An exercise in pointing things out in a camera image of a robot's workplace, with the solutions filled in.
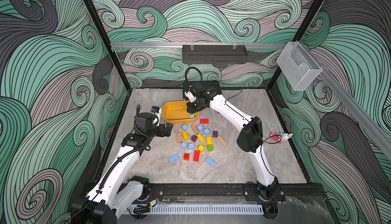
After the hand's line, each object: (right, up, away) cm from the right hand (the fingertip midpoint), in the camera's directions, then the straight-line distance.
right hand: (188, 110), depth 89 cm
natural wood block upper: (+4, -13, +7) cm, 15 cm away
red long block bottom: (+5, -27, -3) cm, 27 cm away
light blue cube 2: (+8, -12, +6) cm, 15 cm away
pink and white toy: (+55, -17, +1) cm, 58 cm away
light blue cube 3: (+12, -14, +4) cm, 19 cm away
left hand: (-13, -6, -9) cm, 17 cm away
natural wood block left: (-5, -17, +2) cm, 18 cm away
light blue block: (+2, -5, +11) cm, 12 cm away
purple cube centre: (+4, -18, +2) cm, 18 cm away
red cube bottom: (-1, -26, -6) cm, 27 cm away
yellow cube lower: (+8, -22, -3) cm, 24 cm away
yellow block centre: (+8, -17, +3) cm, 19 cm away
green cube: (+14, -23, 0) cm, 26 cm away
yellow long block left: (-1, -16, +4) cm, 17 cm away
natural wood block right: (+21, -19, +1) cm, 29 cm away
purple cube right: (+17, -15, +4) cm, 23 cm away
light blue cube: (-2, -12, +6) cm, 13 cm away
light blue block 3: (+13, -29, -6) cm, 32 cm away
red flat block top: (+11, -8, +12) cm, 18 cm away
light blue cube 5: (+2, -21, -1) cm, 21 cm away
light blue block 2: (-8, -27, -6) cm, 28 cm away
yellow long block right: (+13, -19, +1) cm, 23 cm away
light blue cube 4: (-2, -21, -1) cm, 21 cm away
